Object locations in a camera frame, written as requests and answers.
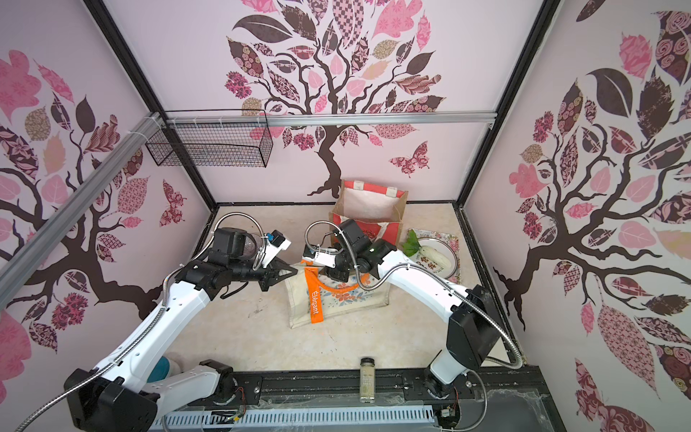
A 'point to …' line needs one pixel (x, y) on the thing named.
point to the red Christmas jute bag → (379, 210)
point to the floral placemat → (420, 234)
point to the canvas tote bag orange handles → (313, 296)
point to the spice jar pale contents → (367, 380)
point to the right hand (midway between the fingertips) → (326, 259)
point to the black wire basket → (216, 138)
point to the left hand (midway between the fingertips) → (293, 275)
